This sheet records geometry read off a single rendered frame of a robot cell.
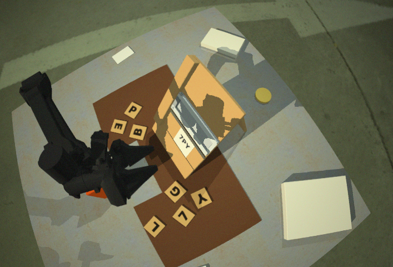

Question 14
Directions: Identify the yellow round disc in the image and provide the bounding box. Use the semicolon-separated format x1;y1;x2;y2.
255;88;271;103

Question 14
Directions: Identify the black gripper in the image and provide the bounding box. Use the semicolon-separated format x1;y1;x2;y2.
81;139;158;207

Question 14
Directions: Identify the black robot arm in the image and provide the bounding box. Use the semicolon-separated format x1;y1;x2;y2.
19;71;111;199

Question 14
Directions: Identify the pale yellow square block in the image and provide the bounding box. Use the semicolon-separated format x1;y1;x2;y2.
281;176;352;240

